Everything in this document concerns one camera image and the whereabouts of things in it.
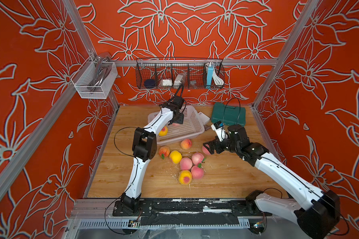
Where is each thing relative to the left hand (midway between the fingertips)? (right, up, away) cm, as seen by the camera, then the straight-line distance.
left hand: (176, 118), depth 100 cm
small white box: (+21, 0, +10) cm, 23 cm away
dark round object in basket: (-18, +23, -3) cm, 29 cm away
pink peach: (+6, -26, -18) cm, 32 cm away
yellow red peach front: (+5, -32, -23) cm, 39 cm away
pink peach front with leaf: (-1, -4, -4) cm, 6 cm away
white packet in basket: (+2, +24, -8) cm, 25 cm away
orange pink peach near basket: (+6, -17, -8) cm, 19 cm away
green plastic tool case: (+39, +2, +7) cm, 39 cm away
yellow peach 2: (0, -23, -13) cm, 27 cm away
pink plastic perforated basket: (+1, -11, +1) cm, 11 cm away
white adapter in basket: (-5, +21, -13) cm, 26 cm away
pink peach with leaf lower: (+12, -30, -20) cm, 38 cm away
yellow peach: (-8, -9, -4) cm, 13 cm away
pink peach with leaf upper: (+12, -23, -16) cm, 31 cm away
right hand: (+17, -12, -24) cm, 31 cm away
